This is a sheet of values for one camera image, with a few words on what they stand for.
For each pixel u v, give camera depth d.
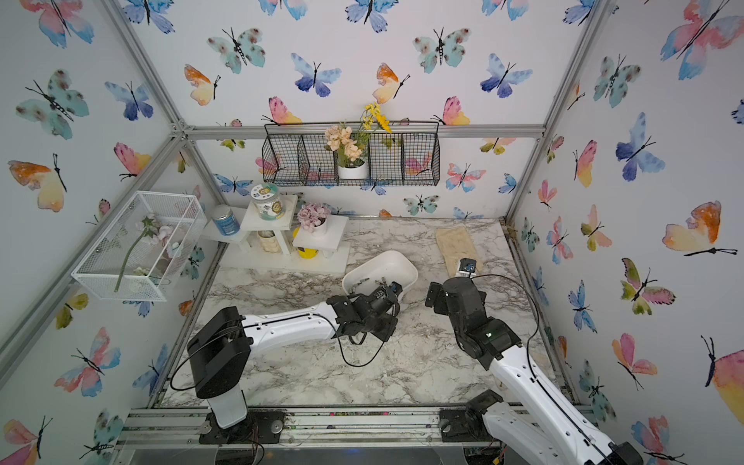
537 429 0.54
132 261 0.62
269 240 1.04
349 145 0.81
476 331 0.55
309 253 1.04
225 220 0.89
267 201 0.85
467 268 0.65
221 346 0.50
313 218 0.87
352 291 0.98
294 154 0.99
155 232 0.75
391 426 0.76
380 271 1.04
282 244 1.03
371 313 0.64
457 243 1.12
